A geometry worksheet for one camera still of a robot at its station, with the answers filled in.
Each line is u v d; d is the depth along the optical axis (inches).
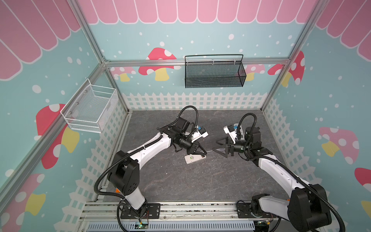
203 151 28.5
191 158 36.2
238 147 27.0
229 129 26.9
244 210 29.1
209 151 28.9
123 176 17.6
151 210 29.3
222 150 27.1
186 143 27.3
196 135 27.5
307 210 16.0
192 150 27.3
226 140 29.6
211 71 37.1
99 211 29.9
